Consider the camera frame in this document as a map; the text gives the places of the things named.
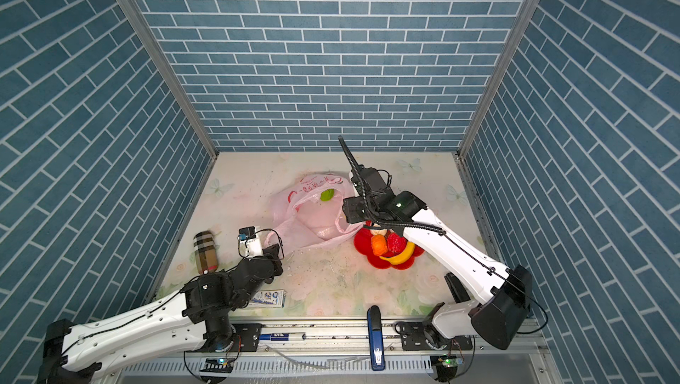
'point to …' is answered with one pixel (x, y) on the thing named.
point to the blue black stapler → (375, 338)
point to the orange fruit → (379, 244)
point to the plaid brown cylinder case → (205, 251)
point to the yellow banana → (404, 257)
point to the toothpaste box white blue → (268, 298)
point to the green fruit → (327, 195)
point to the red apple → (396, 243)
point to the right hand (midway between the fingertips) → (352, 206)
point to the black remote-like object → (456, 288)
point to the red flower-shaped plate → (363, 245)
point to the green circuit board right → (452, 362)
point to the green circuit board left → (218, 365)
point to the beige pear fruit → (381, 231)
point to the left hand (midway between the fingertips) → (290, 251)
